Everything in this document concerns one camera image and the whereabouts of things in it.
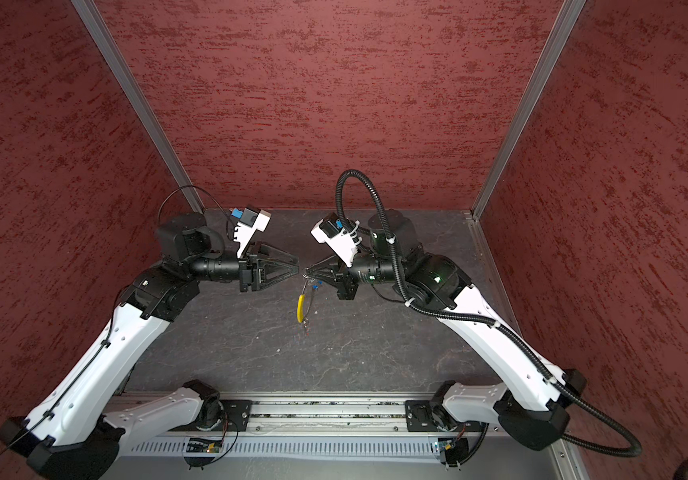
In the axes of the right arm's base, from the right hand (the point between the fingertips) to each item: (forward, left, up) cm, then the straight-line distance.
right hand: (312, 278), depth 57 cm
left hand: (+1, +3, +1) cm, 3 cm away
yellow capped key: (-4, +2, -4) cm, 6 cm away
